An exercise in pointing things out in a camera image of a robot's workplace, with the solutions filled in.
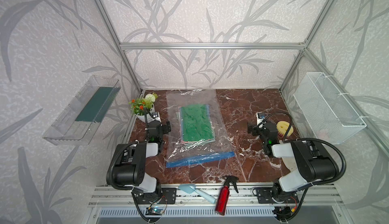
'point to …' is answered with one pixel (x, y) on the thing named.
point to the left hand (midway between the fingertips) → (160, 120)
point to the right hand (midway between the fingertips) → (255, 119)
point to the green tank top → (196, 123)
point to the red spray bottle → (223, 195)
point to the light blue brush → (189, 188)
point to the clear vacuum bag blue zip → (181, 153)
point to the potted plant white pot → (140, 106)
